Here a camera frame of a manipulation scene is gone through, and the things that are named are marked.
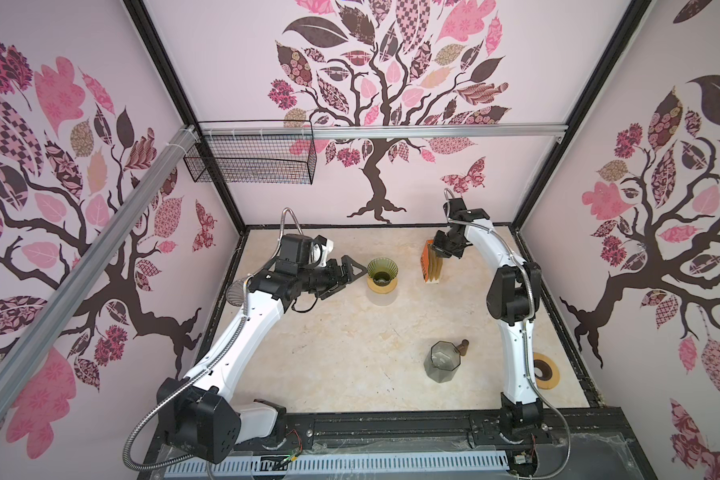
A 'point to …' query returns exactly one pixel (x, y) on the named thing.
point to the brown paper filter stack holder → (431, 262)
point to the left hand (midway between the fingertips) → (357, 282)
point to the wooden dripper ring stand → (382, 289)
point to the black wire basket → (253, 152)
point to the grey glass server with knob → (442, 361)
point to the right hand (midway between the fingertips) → (438, 248)
